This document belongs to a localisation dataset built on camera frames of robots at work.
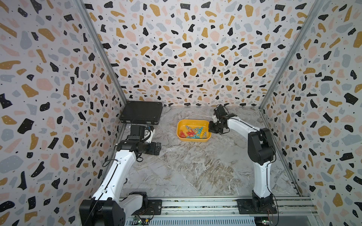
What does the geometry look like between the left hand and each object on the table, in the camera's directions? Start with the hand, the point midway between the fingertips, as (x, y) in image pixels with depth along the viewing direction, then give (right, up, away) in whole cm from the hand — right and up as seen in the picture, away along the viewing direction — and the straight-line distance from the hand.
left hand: (153, 145), depth 81 cm
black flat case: (-20, +21, +38) cm, 48 cm away
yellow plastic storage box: (+23, +7, +25) cm, 34 cm away
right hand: (+34, +8, +19) cm, 40 cm away
